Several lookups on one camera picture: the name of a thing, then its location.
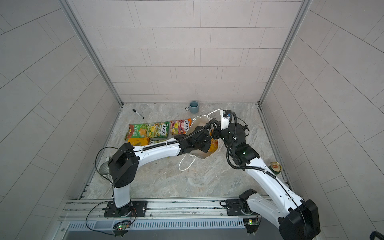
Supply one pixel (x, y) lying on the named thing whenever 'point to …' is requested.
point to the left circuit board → (122, 226)
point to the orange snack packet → (214, 145)
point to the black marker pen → (133, 110)
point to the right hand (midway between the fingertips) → (211, 121)
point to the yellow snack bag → (139, 141)
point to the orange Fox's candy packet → (180, 126)
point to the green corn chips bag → (137, 131)
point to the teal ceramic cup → (194, 107)
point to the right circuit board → (252, 224)
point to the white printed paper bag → (197, 122)
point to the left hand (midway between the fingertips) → (213, 141)
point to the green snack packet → (158, 130)
